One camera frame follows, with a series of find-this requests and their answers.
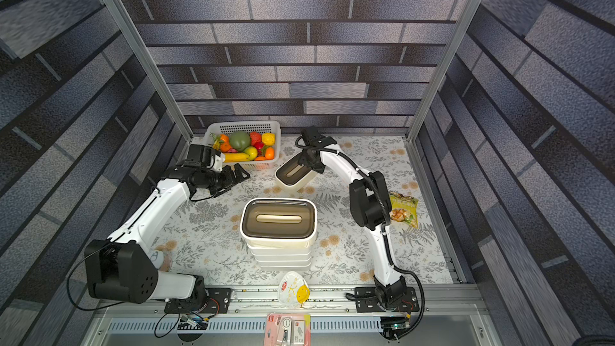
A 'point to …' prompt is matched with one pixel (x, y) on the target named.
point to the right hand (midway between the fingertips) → (307, 162)
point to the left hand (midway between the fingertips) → (242, 178)
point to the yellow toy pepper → (268, 138)
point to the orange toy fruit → (269, 153)
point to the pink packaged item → (287, 329)
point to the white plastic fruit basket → (268, 126)
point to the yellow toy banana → (235, 157)
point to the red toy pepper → (255, 138)
